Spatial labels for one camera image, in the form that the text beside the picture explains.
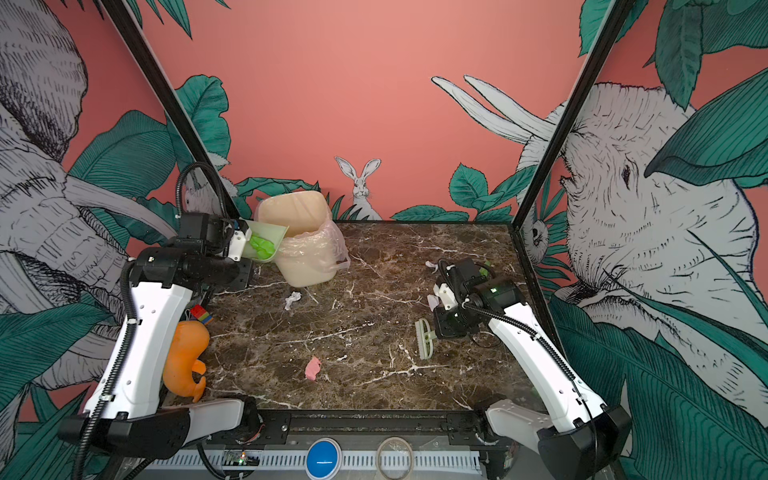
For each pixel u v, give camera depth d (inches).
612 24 27.8
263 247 28.7
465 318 23.1
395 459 27.6
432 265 42.2
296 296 38.6
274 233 29.0
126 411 14.4
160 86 32.1
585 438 14.7
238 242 24.9
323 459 27.2
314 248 32.0
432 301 38.6
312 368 33.0
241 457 27.6
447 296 26.9
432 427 29.8
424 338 31.4
